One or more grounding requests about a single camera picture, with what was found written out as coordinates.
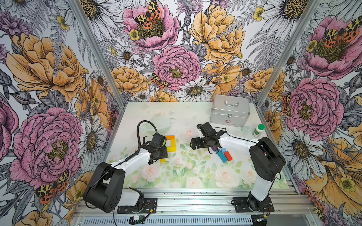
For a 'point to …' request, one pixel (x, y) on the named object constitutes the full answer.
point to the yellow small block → (173, 142)
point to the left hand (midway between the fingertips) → (161, 156)
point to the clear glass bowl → (163, 124)
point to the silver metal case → (230, 110)
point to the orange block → (169, 137)
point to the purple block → (214, 148)
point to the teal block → (222, 156)
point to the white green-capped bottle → (259, 130)
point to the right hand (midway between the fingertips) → (197, 147)
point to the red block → (228, 156)
